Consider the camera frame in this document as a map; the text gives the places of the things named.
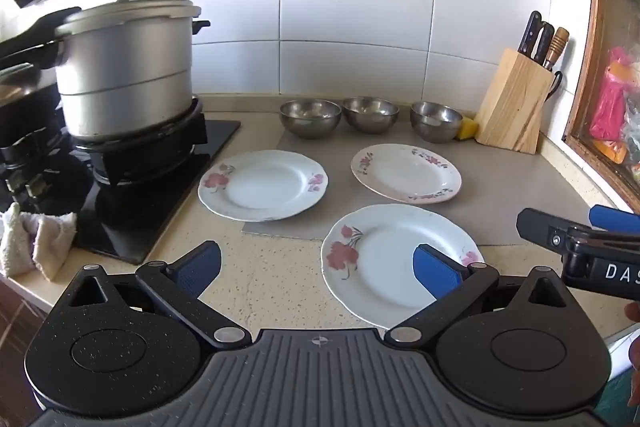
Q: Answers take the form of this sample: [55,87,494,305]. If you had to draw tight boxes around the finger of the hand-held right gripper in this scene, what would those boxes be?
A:
[516,208,596,254]
[588,205,640,238]

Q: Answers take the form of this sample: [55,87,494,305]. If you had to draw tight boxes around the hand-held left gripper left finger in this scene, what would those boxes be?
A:
[67,241,253,351]

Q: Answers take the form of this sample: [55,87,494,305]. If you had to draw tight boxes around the person's right hand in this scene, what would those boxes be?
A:
[626,301,640,408]

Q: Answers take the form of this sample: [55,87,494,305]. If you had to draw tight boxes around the white cloth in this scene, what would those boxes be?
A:
[0,202,78,280]

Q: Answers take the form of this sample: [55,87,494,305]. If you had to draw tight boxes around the brown lower cabinet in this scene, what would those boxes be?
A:
[0,278,48,413]

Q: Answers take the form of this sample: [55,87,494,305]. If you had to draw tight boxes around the steel bowl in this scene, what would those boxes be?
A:
[279,98,342,140]
[410,101,464,144]
[342,96,400,134]

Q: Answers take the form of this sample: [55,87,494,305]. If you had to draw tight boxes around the silver pressure cooker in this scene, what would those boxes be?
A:
[0,0,211,142]

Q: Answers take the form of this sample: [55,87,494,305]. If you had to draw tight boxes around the white plate pink flowers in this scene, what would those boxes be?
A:
[197,149,329,223]
[320,203,485,330]

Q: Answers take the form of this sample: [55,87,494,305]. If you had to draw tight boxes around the wooden knife block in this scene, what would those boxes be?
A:
[474,48,556,155]

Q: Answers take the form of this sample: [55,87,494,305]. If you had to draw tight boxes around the grey counter mat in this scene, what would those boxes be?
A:
[241,127,591,248]

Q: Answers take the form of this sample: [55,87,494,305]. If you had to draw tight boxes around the white plate colourful flowers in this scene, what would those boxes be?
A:
[350,143,463,206]

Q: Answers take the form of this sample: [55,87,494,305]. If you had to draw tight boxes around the black pan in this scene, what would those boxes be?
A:
[0,62,66,148]

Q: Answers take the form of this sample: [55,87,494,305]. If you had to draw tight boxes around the pink plastic bag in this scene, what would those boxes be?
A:
[590,47,640,142]

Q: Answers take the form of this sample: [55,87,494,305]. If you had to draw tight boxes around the yellow sponge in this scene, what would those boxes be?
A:
[457,117,479,142]

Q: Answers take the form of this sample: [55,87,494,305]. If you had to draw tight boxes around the wooden framed glass cabinet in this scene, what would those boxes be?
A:
[562,0,640,212]

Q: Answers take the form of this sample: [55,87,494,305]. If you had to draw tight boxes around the wooden handled knife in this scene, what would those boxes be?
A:
[542,27,571,72]

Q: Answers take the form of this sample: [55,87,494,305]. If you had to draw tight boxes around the black gas stove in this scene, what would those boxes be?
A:
[0,97,242,265]

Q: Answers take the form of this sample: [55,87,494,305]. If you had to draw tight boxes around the black handled knife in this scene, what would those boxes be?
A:
[517,11,543,58]
[531,22,555,65]

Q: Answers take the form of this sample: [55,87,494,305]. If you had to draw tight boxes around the black burner grate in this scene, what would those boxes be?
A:
[70,97,208,188]

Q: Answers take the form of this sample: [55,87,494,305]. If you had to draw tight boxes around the black handled scissors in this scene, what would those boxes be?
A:
[545,71,564,102]

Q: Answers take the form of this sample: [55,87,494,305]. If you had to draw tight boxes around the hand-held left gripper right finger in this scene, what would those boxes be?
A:
[384,243,576,350]

